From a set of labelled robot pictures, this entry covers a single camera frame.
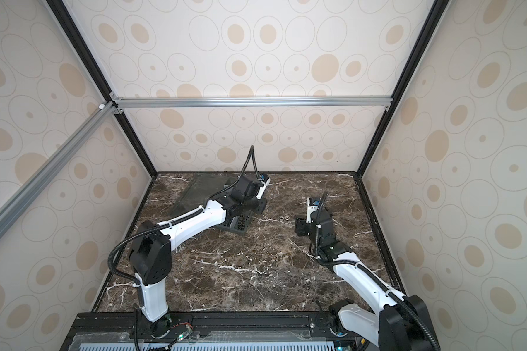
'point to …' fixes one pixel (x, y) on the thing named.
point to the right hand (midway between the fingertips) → (312, 214)
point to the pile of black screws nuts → (285, 218)
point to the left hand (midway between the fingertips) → (269, 197)
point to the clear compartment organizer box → (204, 186)
